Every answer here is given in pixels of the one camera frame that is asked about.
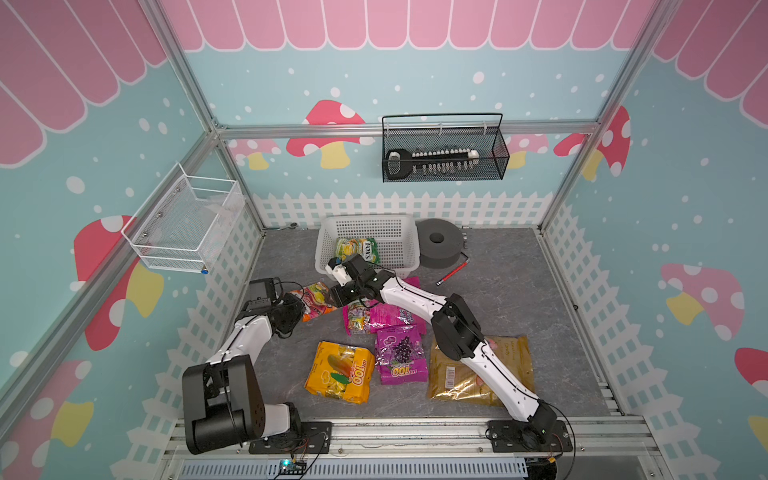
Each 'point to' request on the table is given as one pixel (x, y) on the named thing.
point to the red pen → (452, 273)
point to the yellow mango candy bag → (342, 372)
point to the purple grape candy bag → (401, 355)
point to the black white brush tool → (399, 163)
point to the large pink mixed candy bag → (367, 317)
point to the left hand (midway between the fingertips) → (307, 309)
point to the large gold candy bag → (450, 379)
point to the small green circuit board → (289, 467)
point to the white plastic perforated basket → (397, 237)
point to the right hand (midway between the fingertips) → (330, 296)
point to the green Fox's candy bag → (366, 247)
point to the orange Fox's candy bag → (315, 298)
